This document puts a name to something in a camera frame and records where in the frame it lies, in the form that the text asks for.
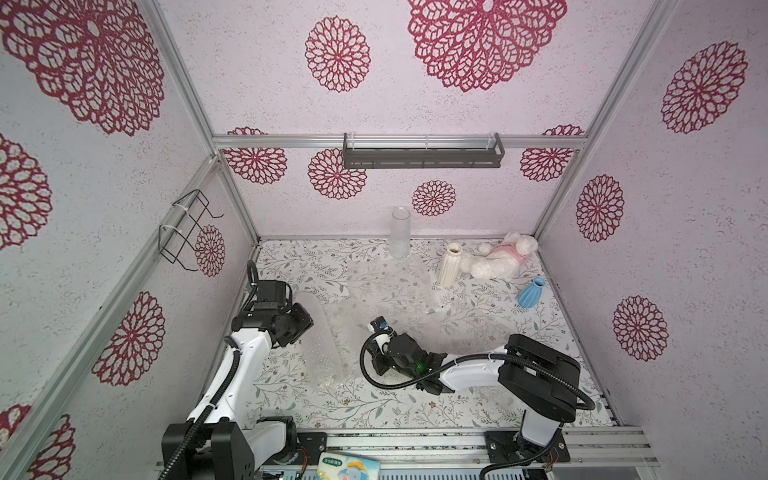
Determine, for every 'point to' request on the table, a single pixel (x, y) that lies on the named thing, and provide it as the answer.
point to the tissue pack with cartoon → (339, 466)
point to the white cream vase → (449, 270)
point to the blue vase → (531, 294)
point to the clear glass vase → (400, 233)
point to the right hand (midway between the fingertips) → (363, 344)
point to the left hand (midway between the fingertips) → (311, 323)
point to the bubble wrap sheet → (333, 346)
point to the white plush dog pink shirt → (502, 260)
